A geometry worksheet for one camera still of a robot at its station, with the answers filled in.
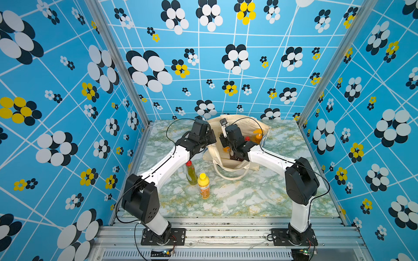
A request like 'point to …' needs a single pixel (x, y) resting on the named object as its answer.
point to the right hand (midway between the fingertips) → (227, 131)
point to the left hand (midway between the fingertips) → (216, 133)
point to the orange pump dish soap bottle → (257, 137)
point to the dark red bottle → (247, 138)
